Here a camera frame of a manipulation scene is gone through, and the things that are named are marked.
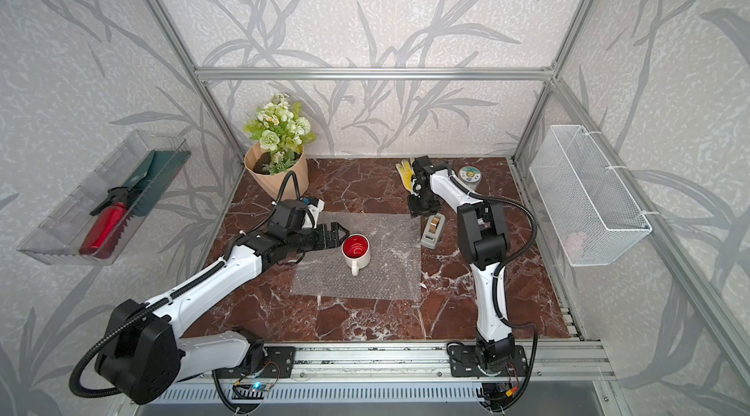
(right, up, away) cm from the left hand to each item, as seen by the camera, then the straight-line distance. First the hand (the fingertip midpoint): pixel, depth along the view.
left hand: (339, 235), depth 82 cm
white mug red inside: (+3, -6, +10) cm, 12 cm away
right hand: (+24, +5, +18) cm, 30 cm away
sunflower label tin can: (+44, +17, +22) cm, 52 cm away
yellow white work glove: (+21, +19, +33) cm, 44 cm away
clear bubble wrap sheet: (+16, -12, +8) cm, 21 cm away
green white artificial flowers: (-21, +32, +9) cm, 40 cm away
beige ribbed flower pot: (-34, +23, +20) cm, 46 cm away
